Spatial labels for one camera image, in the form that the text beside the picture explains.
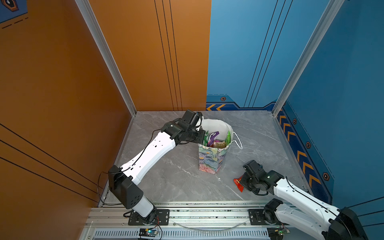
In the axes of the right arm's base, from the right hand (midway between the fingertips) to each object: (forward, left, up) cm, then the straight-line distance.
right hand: (238, 183), depth 82 cm
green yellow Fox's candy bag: (+19, +18, +16) cm, 31 cm away
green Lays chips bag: (+17, +6, +19) cm, 26 cm away
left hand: (+17, +19, +23) cm, 34 cm away
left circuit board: (-22, +46, -3) cm, 51 cm away
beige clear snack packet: (+17, +9, +13) cm, 24 cm away
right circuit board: (-21, -16, -2) cm, 27 cm away
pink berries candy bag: (+21, +14, +15) cm, 29 cm away
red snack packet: (+1, 0, 0) cm, 2 cm away
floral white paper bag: (+8, +15, +14) cm, 22 cm away
